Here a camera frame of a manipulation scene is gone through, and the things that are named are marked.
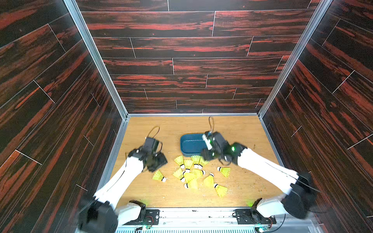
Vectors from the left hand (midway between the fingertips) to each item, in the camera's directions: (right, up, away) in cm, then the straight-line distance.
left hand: (166, 163), depth 82 cm
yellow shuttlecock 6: (+17, -7, +3) cm, 19 cm away
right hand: (+23, +7, 0) cm, 24 cm away
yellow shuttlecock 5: (+7, -7, +4) cm, 11 cm away
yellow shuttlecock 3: (+7, -1, +9) cm, 12 cm away
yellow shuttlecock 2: (+35, -5, +5) cm, 36 cm away
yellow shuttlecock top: (+12, -2, +9) cm, 15 cm away
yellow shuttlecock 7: (+15, -12, +1) cm, 19 cm away
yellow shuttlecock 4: (+22, -2, +9) cm, 24 cm away
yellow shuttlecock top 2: (+18, 0, +11) cm, 21 cm away
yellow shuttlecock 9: (+31, -15, 0) cm, 35 cm away
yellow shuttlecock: (-5, -8, +3) cm, 10 cm away
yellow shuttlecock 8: (+25, -11, +3) cm, 27 cm away
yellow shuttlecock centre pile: (+13, -9, +4) cm, 17 cm away
